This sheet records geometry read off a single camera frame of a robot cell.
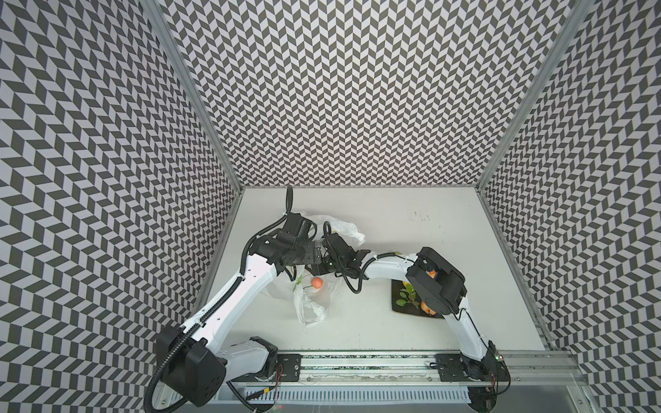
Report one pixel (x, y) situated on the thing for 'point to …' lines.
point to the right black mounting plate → (454, 367)
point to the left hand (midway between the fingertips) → (303, 254)
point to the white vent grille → (347, 395)
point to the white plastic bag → (311, 292)
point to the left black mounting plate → (291, 366)
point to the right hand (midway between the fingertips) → (310, 267)
